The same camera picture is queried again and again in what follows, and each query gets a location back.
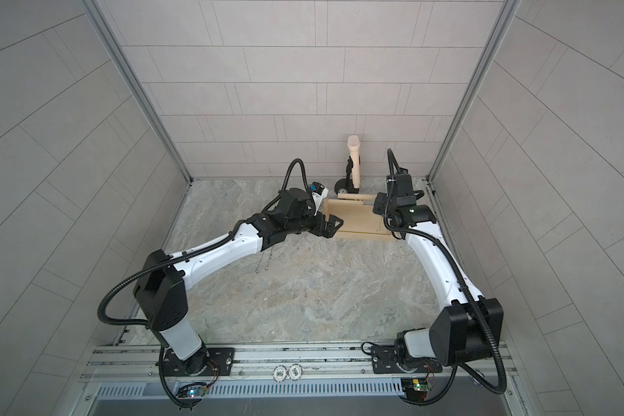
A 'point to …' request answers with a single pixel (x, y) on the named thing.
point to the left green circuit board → (195, 391)
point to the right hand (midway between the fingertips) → (381, 197)
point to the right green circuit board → (413, 384)
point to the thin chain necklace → (261, 259)
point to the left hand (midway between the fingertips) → (338, 218)
